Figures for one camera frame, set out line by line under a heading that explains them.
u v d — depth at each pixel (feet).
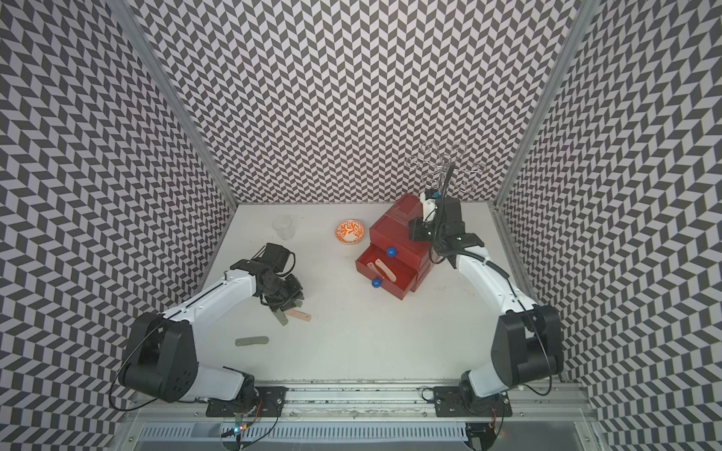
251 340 2.69
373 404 2.43
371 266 2.98
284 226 3.66
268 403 2.37
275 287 2.37
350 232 3.45
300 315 2.93
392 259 2.84
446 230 2.09
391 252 2.65
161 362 1.37
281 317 2.92
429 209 2.46
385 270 2.97
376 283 2.74
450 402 2.39
